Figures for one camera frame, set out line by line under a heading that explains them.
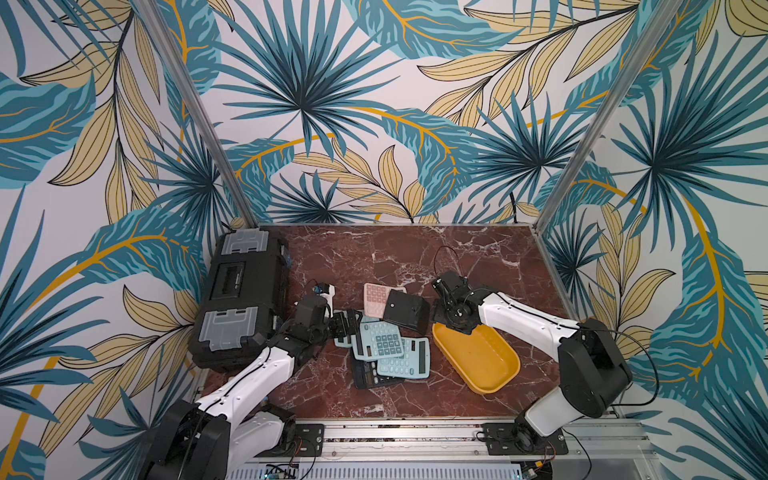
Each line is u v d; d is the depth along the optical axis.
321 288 0.76
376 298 0.94
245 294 0.81
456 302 0.66
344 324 0.75
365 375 0.82
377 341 0.86
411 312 0.91
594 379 0.44
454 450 0.73
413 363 0.84
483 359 0.89
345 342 0.86
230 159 1.00
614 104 0.84
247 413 0.49
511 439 0.73
